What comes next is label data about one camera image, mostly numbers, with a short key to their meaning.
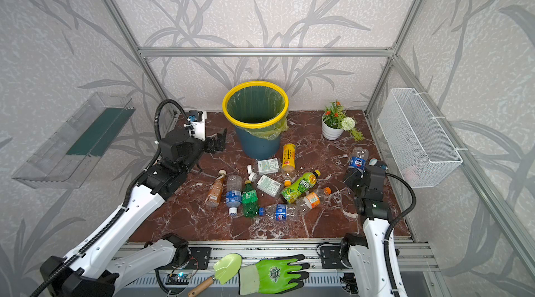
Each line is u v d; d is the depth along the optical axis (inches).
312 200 32.5
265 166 37.0
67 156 25.3
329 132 40.7
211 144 24.9
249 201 33.1
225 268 28.4
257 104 39.8
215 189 33.9
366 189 23.2
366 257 23.1
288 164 36.7
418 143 24.8
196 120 23.0
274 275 27.3
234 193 33.0
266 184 34.9
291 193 33.0
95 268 15.0
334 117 38.9
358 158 31.4
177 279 28.3
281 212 31.7
